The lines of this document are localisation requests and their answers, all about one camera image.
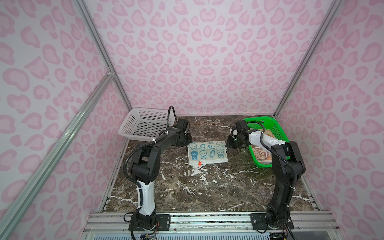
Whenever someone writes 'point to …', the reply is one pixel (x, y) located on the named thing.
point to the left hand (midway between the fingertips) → (190, 140)
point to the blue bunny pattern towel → (207, 152)
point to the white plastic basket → (145, 123)
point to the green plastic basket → (265, 122)
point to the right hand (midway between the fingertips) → (227, 143)
